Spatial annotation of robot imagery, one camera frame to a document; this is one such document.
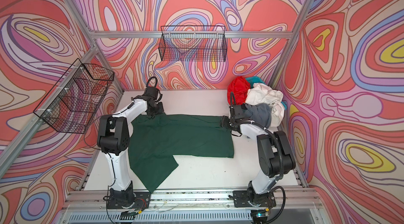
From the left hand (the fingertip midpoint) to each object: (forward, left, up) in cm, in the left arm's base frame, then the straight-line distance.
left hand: (162, 109), depth 101 cm
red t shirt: (+12, -51, +9) cm, 54 cm away
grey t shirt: (-8, -60, +6) cm, 61 cm away
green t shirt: (-18, +3, -8) cm, 20 cm away
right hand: (-11, -41, -2) cm, 42 cm away
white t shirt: (+6, -63, +8) cm, 64 cm away
